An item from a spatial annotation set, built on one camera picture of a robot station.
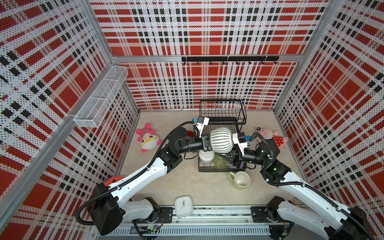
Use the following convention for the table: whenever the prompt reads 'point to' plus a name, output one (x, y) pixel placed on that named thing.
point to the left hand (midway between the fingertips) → (225, 140)
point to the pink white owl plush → (148, 141)
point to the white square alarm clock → (183, 206)
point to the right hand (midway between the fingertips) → (219, 151)
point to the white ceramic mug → (206, 157)
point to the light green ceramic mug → (241, 179)
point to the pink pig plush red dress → (279, 140)
